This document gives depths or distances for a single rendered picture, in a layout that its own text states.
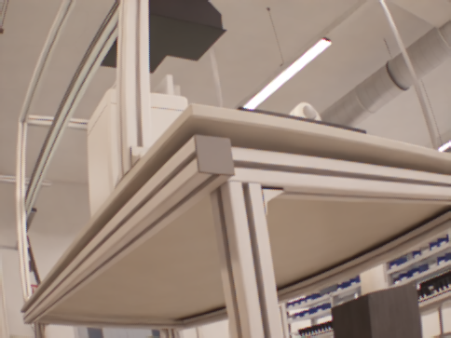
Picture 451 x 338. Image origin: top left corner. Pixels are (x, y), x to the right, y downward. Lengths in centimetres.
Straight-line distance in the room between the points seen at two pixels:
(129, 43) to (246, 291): 48
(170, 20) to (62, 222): 705
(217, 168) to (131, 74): 31
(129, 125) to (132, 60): 12
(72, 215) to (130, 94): 741
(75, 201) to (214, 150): 772
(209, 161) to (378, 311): 116
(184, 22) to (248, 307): 79
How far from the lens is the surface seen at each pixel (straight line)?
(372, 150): 80
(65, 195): 831
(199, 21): 125
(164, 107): 100
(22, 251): 233
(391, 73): 544
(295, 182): 69
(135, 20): 96
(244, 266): 61
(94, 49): 132
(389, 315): 171
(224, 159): 62
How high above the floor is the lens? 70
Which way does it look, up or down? 22 degrees up
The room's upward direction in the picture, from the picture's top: 8 degrees counter-clockwise
